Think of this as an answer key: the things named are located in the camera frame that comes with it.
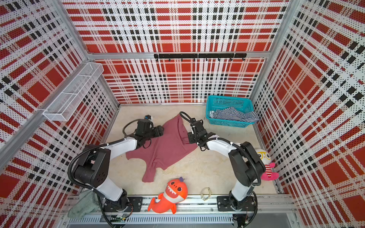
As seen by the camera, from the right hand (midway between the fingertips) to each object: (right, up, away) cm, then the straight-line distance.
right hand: (193, 134), depth 93 cm
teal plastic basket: (+23, +25, +34) cm, 48 cm away
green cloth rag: (-57, -34, -18) cm, 69 cm away
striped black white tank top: (+31, +15, +18) cm, 39 cm away
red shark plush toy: (-9, -26, -23) cm, 36 cm away
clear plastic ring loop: (+4, -31, -18) cm, 36 cm away
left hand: (-22, +3, +3) cm, 22 cm away
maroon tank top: (-15, -10, +3) cm, 19 cm away
